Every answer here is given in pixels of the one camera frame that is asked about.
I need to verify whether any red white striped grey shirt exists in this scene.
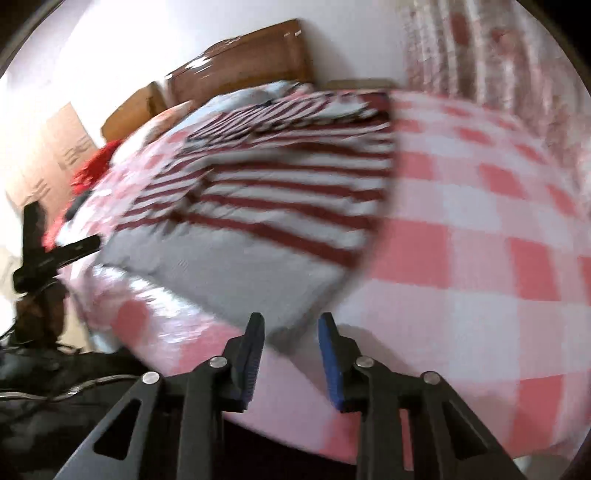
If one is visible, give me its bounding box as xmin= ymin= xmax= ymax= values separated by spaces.
xmin=97 ymin=90 xmax=396 ymax=347

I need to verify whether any light blue pillow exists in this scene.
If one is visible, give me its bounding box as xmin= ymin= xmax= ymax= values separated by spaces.
xmin=185 ymin=80 xmax=315 ymax=125

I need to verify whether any light wooden wardrobe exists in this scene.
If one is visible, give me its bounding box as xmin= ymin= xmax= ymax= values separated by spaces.
xmin=6 ymin=103 xmax=97 ymax=222

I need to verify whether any large brown wooden headboard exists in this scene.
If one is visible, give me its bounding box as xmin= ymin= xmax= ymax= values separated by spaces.
xmin=165 ymin=19 xmax=315 ymax=107

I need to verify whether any red fluffy fabric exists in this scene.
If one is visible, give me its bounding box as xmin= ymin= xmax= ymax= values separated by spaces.
xmin=43 ymin=139 xmax=123 ymax=250

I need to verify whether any pink floral curtain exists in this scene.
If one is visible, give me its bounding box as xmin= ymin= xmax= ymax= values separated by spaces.
xmin=400 ymin=1 xmax=590 ymax=206

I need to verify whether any small brown wooden headboard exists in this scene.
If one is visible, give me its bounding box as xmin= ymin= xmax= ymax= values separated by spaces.
xmin=101 ymin=82 xmax=166 ymax=143

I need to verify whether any pink floral pillow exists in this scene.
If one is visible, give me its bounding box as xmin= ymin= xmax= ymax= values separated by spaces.
xmin=133 ymin=100 xmax=195 ymax=149

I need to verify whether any black bag with cables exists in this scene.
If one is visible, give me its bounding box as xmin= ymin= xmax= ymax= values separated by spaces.
xmin=1 ymin=346 xmax=148 ymax=479

